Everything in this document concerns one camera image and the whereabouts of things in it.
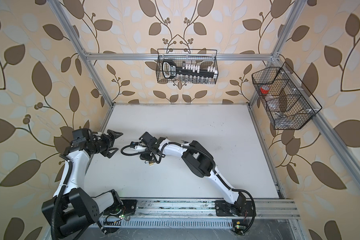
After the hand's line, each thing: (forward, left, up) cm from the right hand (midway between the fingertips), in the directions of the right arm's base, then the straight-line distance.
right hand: (143, 154), depth 93 cm
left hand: (+1, +8, +18) cm, 20 cm away
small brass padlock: (-6, -6, +1) cm, 8 cm away
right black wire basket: (+8, -79, +34) cm, 86 cm away
